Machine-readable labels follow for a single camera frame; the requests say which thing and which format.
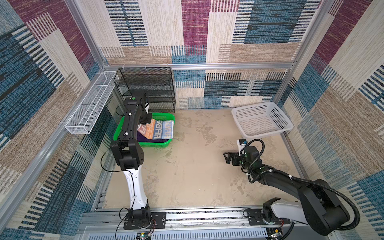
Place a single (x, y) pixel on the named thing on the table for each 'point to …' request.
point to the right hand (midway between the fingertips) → (230, 155)
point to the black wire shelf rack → (156, 83)
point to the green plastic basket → (161, 116)
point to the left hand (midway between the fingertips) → (144, 119)
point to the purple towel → (140, 138)
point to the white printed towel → (158, 129)
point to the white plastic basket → (260, 120)
